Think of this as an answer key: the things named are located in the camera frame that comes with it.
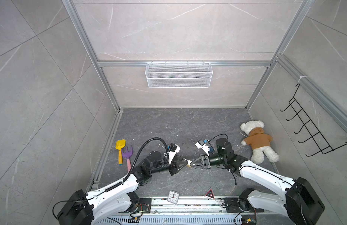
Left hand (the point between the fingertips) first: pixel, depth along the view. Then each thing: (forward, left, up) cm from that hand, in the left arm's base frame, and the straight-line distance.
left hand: (185, 158), depth 72 cm
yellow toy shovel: (+19, +44, -16) cm, 50 cm away
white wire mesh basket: (+60, 0, +12) cm, 61 cm away
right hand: (-3, -3, -2) cm, 4 cm away
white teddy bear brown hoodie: (+15, -52, -11) cm, 55 cm away
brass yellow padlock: (-3, -1, -1) cm, 3 cm away
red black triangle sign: (-14, -14, -17) cm, 26 cm away
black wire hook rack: (-4, -58, +17) cm, 60 cm away
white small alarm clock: (-15, +7, -16) cm, 23 cm away
